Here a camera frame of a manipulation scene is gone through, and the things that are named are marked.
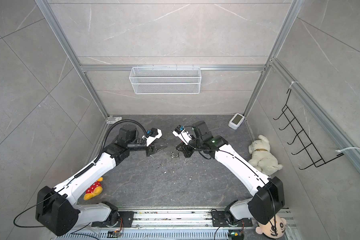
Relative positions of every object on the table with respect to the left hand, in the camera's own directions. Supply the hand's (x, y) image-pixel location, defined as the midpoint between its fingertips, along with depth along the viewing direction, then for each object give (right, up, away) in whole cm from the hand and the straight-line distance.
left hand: (165, 139), depth 74 cm
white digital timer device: (+50, +11, +38) cm, 64 cm away
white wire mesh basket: (-3, +39, +27) cm, 47 cm away
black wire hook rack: (+63, -7, -16) cm, 65 cm away
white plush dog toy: (+55, -12, +12) cm, 58 cm away
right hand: (+7, -4, +3) cm, 8 cm away
